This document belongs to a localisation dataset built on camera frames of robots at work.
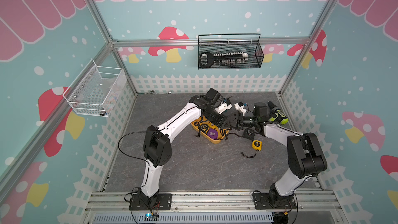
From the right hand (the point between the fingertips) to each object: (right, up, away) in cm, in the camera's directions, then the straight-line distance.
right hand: (226, 121), depth 84 cm
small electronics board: (-37, -44, -11) cm, 59 cm away
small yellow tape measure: (+20, -15, +8) cm, 26 cm away
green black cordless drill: (+38, +3, +19) cm, 42 cm away
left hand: (-1, -2, -1) cm, 3 cm away
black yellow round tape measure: (-12, -5, +13) cm, 18 cm away
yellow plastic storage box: (-2, -7, +5) cm, 8 cm away
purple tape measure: (-7, -8, +11) cm, 16 cm away
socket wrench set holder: (-10, +36, +6) cm, 37 cm away
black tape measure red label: (+15, -8, +10) cm, 20 cm away
